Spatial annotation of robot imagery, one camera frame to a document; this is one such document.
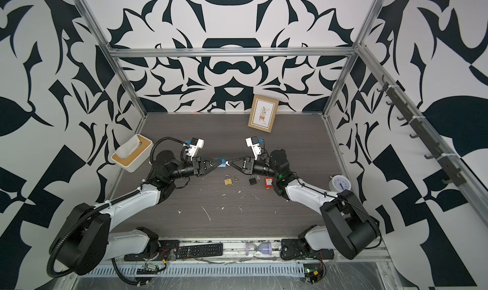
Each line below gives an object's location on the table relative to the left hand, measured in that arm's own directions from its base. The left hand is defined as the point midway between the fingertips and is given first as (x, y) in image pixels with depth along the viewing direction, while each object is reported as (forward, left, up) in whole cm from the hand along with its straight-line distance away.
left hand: (221, 160), depth 71 cm
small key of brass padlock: (+4, -5, -25) cm, 26 cm away
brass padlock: (+4, -1, -24) cm, 25 cm away
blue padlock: (0, 0, -2) cm, 2 cm away
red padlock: (+1, -20, -23) cm, 30 cm away
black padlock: (+4, -12, -25) cm, 28 cm away
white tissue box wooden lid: (+16, +45, -20) cm, 52 cm away
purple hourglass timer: (-25, -15, -22) cm, 37 cm away
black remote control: (-25, +10, -23) cm, 36 cm away
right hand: (-1, -3, -2) cm, 4 cm away
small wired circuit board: (-30, +27, -25) cm, 47 cm away
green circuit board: (-33, -33, -25) cm, 53 cm away
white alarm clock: (0, -53, -22) cm, 57 cm away
